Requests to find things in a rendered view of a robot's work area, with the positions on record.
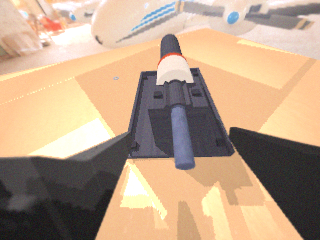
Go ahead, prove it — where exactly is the light blue cylinder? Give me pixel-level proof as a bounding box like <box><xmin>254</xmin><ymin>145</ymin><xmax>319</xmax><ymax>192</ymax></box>
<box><xmin>171</xmin><ymin>105</ymin><xmax>196</xmax><ymax>170</ymax></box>

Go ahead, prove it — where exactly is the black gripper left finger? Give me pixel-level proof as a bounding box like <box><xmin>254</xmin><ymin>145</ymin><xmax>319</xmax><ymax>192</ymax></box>
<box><xmin>0</xmin><ymin>132</ymin><xmax>132</xmax><ymax>240</ymax></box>

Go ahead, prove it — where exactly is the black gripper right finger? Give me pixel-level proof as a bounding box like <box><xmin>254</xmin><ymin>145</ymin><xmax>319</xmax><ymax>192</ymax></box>
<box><xmin>228</xmin><ymin>127</ymin><xmax>320</xmax><ymax>240</ymax></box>

